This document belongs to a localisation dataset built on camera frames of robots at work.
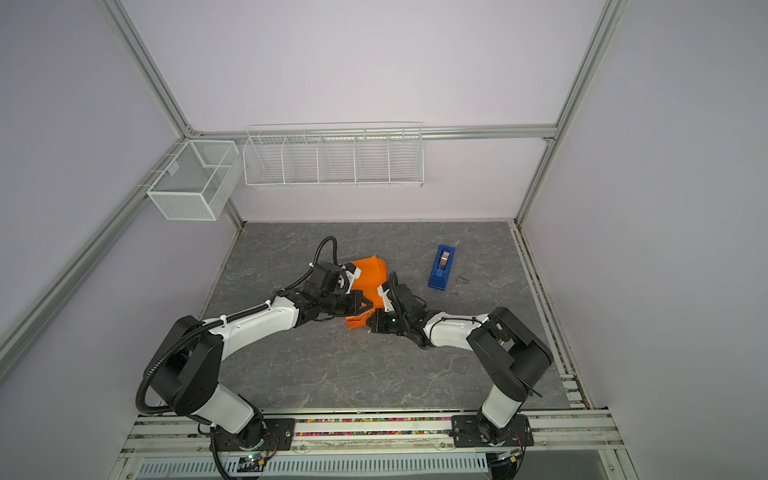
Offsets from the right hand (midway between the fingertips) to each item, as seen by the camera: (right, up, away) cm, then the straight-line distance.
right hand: (365, 324), depth 88 cm
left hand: (+2, +5, -3) cm, 6 cm away
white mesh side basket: (-55, +44, +8) cm, 71 cm away
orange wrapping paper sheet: (+2, +14, +9) cm, 17 cm away
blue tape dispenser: (+25, +16, +13) cm, 33 cm away
